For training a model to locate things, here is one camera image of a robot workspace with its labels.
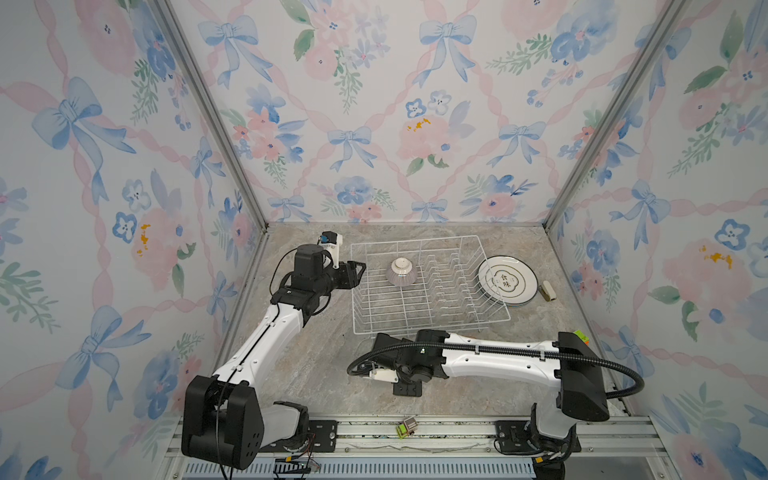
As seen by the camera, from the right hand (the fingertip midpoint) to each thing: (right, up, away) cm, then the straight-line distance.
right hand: (397, 372), depth 76 cm
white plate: (+38, +21, +25) cm, 50 cm away
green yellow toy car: (+2, -12, -3) cm, 13 cm away
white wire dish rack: (+11, +21, +23) cm, 33 cm away
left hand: (-10, +28, +5) cm, 30 cm away
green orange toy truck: (+55, +6, +12) cm, 57 cm away
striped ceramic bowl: (+2, +24, +22) cm, 33 cm away
